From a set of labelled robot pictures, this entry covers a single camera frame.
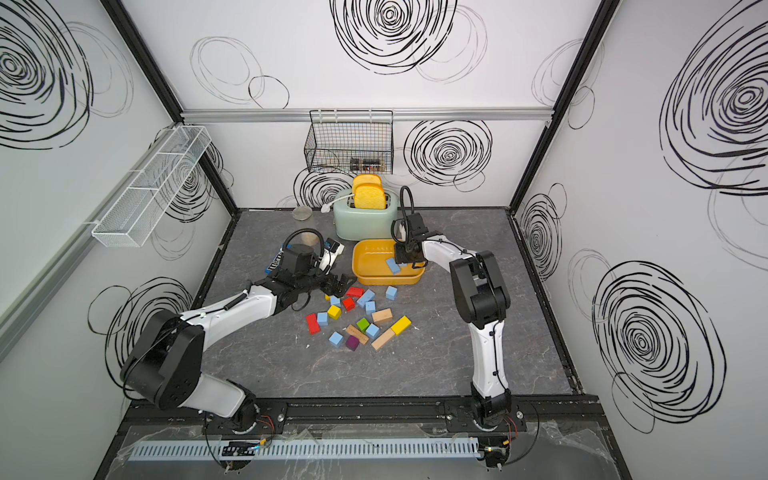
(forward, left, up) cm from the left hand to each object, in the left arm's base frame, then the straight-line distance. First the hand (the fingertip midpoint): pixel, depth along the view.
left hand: (344, 271), depth 88 cm
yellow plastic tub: (+9, -7, -11) cm, 16 cm away
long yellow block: (-11, -17, -11) cm, 24 cm away
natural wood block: (-10, -12, -10) cm, 18 cm away
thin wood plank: (-14, -3, -11) cm, 18 cm away
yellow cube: (-9, +3, -10) cm, 13 cm away
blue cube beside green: (-14, -9, -10) cm, 20 cm away
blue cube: (-2, -14, -10) cm, 17 cm away
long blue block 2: (-2, -7, -10) cm, 13 cm away
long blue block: (+9, -15, -10) cm, 20 cm away
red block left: (-12, +10, -12) cm, 19 cm away
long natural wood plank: (-16, -12, -12) cm, 23 cm away
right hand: (+13, -18, -8) cm, 24 cm away
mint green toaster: (+20, -1, -1) cm, 20 cm away
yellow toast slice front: (+25, -6, +7) cm, 27 cm away
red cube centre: (-6, -1, -9) cm, 11 cm away
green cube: (-12, -6, -10) cm, 17 cm away
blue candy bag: (+11, +27, -12) cm, 31 cm away
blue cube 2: (-17, +2, -10) cm, 20 cm away
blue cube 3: (-7, -8, -10) cm, 14 cm away
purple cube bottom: (-17, -3, -11) cm, 21 cm away
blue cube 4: (-10, +7, -11) cm, 16 cm away
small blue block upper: (-5, +3, -9) cm, 11 cm away
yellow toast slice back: (+30, -5, +11) cm, 32 cm away
